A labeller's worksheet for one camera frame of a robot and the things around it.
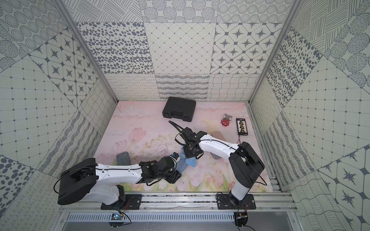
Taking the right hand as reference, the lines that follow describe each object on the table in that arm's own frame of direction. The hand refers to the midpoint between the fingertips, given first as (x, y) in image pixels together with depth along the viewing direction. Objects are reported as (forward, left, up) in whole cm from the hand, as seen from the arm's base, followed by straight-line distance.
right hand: (192, 155), depth 87 cm
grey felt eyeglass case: (0, -14, -2) cm, 14 cm away
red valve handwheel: (+26, -24, -2) cm, 35 cm away
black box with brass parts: (+24, -36, -3) cm, 43 cm away
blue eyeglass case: (-6, +6, 0) cm, 9 cm away
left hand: (-13, +6, -1) cm, 14 cm away
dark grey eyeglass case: (-2, +43, -2) cm, 43 cm away
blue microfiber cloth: (-5, +1, +2) cm, 5 cm away
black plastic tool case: (+39, +10, 0) cm, 40 cm away
